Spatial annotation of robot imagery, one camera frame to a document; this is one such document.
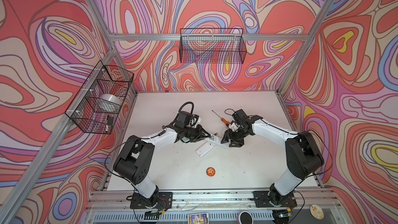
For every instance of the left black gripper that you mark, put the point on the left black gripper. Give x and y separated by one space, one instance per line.
199 134

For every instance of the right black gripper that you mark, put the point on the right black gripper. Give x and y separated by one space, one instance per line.
229 132

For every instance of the small white remote control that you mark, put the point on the small white remote control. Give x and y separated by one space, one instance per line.
204 149

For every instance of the orange black screwdriver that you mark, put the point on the orange black screwdriver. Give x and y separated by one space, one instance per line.
227 123

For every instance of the long white remote control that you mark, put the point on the long white remote control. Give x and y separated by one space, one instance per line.
215 140

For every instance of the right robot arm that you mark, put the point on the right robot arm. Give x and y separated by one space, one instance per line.
303 156

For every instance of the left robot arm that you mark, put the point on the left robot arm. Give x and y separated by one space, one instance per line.
134 159

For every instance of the mint green alarm clock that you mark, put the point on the mint green alarm clock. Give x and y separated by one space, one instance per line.
185 140

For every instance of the red round badge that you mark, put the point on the red round badge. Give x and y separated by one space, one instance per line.
210 172

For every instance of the colourful printed card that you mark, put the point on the colourful printed card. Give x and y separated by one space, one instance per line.
198 218

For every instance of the small black item in basket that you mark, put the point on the small black item in basket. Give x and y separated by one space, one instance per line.
109 121

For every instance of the white roll in basket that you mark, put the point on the white roll in basket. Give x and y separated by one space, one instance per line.
109 103

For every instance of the beige round disc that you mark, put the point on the beige round disc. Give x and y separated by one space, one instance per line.
317 212

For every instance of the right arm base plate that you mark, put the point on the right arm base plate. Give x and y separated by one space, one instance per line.
274 199

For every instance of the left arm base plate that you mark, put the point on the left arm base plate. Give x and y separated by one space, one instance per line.
159 200

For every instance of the back black wire basket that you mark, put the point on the back black wire basket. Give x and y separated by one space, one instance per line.
212 45

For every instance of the black wire basket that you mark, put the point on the black wire basket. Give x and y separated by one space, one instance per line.
83 110
212 45

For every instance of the left black wire basket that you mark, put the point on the left black wire basket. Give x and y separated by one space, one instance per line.
83 110

